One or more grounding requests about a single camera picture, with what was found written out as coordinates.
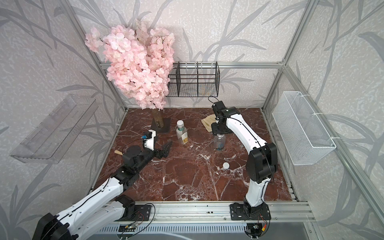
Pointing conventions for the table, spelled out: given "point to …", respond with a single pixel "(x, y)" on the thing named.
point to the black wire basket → (194, 79)
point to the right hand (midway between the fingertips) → (219, 130)
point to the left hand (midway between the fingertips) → (165, 139)
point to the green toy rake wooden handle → (118, 152)
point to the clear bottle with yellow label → (181, 132)
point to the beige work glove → (208, 121)
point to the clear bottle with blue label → (219, 142)
